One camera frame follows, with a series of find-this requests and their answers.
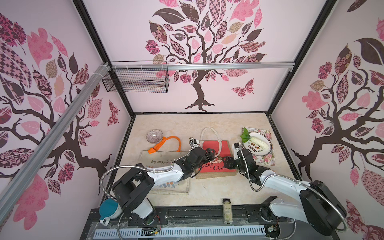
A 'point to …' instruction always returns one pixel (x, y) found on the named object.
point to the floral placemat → (268, 160)
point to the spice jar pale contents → (227, 212)
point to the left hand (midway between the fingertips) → (211, 155)
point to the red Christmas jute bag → (215, 168)
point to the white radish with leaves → (245, 136)
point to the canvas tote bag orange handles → (153, 159)
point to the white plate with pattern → (255, 149)
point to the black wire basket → (137, 77)
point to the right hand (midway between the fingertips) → (226, 157)
